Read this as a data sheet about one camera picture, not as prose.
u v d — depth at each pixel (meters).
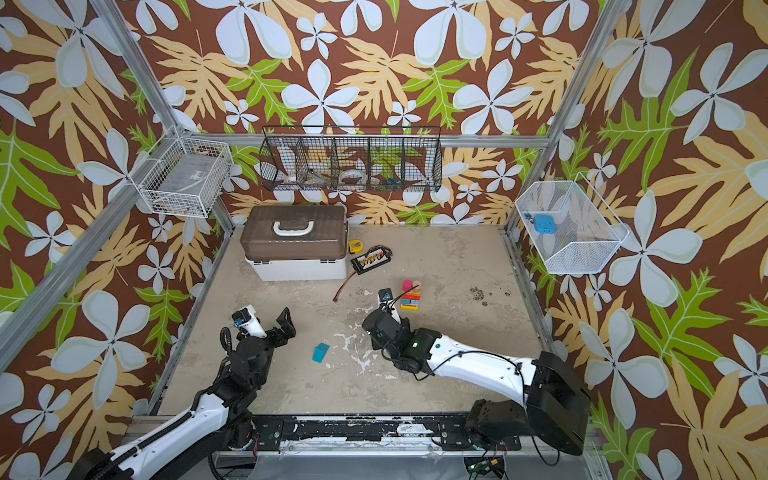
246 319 0.70
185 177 0.86
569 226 0.84
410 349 0.57
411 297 0.95
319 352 0.88
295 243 0.87
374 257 1.08
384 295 0.70
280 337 0.74
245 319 0.70
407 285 0.90
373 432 0.75
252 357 0.62
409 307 0.95
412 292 0.91
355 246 1.11
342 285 1.03
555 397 0.41
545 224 0.86
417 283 0.90
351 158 0.97
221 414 0.57
